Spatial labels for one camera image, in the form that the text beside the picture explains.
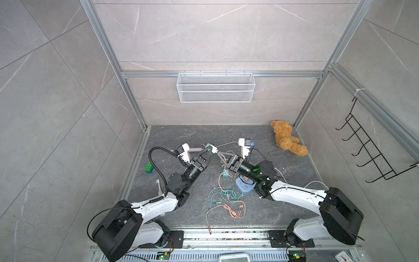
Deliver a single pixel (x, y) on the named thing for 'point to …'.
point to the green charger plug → (214, 149)
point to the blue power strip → (244, 184)
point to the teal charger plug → (225, 174)
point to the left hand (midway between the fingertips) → (215, 150)
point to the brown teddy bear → (282, 130)
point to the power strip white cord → (311, 182)
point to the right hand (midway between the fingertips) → (219, 156)
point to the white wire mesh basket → (219, 88)
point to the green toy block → (149, 167)
